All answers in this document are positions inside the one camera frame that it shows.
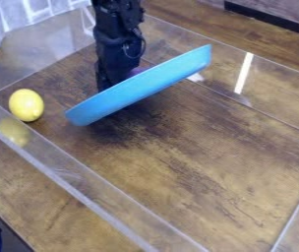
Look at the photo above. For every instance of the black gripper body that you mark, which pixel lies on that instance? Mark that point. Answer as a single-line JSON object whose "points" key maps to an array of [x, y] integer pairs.
{"points": [[118, 57]]}

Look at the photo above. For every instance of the blue round tray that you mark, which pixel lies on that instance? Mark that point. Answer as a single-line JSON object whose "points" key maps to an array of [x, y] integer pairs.
{"points": [[140, 86]]}

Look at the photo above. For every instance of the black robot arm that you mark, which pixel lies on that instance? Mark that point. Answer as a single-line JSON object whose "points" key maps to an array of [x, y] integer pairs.
{"points": [[118, 16]]}

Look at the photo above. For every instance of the purple toy eggplant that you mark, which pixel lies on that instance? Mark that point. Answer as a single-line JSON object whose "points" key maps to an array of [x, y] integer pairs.
{"points": [[136, 72]]}

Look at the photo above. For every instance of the yellow toy lemon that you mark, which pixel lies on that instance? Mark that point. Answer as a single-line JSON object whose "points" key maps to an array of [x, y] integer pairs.
{"points": [[27, 105]]}

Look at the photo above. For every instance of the white patterned curtain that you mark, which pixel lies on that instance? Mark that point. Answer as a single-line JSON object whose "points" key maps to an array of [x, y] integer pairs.
{"points": [[22, 13]]}

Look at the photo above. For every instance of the dark bar on table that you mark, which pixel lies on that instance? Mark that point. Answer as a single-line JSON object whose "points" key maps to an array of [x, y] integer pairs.
{"points": [[261, 16]]}

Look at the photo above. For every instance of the clear acrylic enclosure wall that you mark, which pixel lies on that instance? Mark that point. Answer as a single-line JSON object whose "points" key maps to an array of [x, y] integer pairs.
{"points": [[193, 170]]}

